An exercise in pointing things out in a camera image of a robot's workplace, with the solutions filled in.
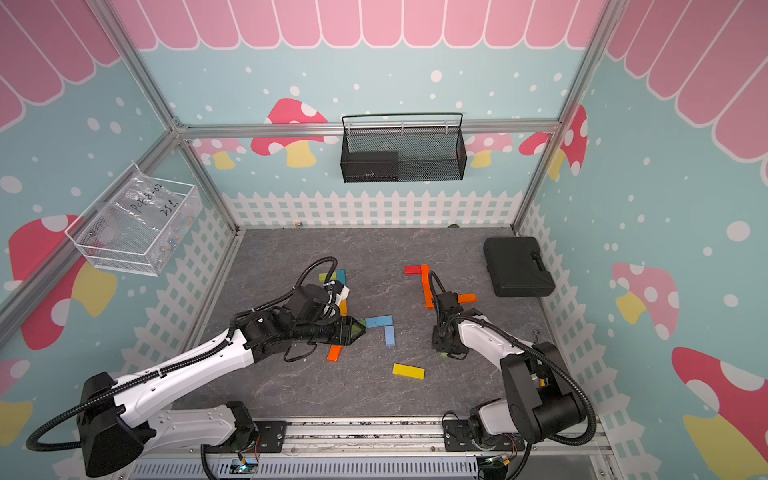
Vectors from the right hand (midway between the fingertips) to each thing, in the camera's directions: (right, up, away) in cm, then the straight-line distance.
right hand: (442, 343), depth 90 cm
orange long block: (-32, -2, -3) cm, 33 cm away
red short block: (-8, +22, +16) cm, 28 cm away
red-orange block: (-4, +22, +17) cm, 28 cm away
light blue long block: (-19, +6, +4) cm, 21 cm away
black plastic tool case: (+27, +23, +11) cm, 37 cm away
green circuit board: (-52, -25, -18) cm, 61 cm away
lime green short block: (-40, +19, +14) cm, 47 cm away
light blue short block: (-16, +2, +2) cm, 16 cm away
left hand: (-24, +7, -16) cm, 30 cm away
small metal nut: (-55, +40, +34) cm, 76 cm away
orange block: (-4, +13, -3) cm, 14 cm away
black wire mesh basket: (-12, +61, +4) cm, 63 cm away
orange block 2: (+10, +13, +8) cm, 18 cm away
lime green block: (-1, 0, -9) cm, 9 cm away
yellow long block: (-11, -6, -5) cm, 14 cm away
